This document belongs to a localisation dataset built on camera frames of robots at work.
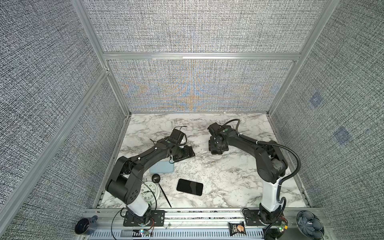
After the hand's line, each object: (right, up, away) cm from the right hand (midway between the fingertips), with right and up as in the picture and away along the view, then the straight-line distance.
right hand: (215, 147), depth 96 cm
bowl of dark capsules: (+40, -33, -26) cm, 58 cm away
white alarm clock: (-37, -21, -19) cm, 46 cm away
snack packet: (+5, -34, -27) cm, 44 cm away
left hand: (-16, -4, -9) cm, 19 cm away
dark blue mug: (-65, -34, -26) cm, 77 cm away
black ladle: (-36, -17, -11) cm, 41 cm away
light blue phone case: (-36, -12, -4) cm, 38 cm away
